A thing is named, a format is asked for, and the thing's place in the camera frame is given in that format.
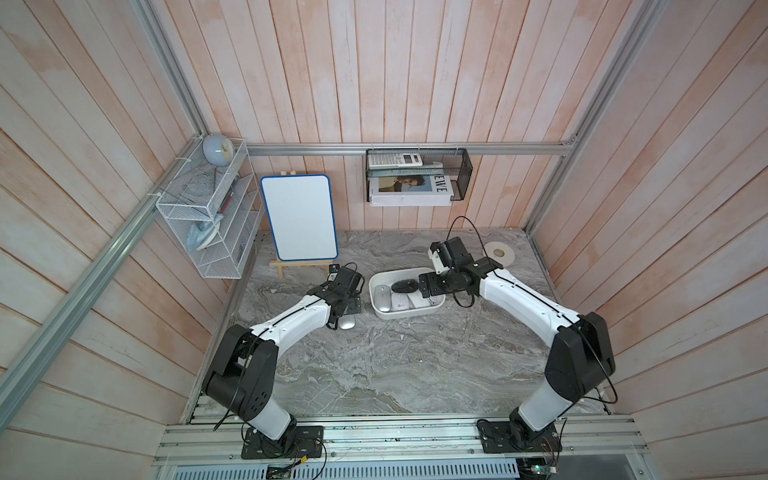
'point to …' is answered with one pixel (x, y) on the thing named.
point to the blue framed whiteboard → (300, 215)
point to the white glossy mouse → (418, 300)
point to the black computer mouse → (405, 285)
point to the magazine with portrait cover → (410, 190)
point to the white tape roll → (500, 253)
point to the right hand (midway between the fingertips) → (430, 281)
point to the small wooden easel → (306, 263)
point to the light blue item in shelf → (199, 231)
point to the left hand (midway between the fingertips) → (340, 305)
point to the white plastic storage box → (388, 276)
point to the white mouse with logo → (400, 301)
